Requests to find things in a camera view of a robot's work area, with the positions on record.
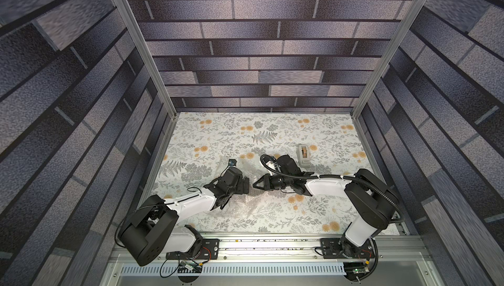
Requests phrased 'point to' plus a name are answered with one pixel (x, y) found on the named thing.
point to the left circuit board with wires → (188, 267)
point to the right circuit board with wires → (356, 271)
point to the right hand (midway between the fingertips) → (251, 185)
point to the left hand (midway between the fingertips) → (241, 180)
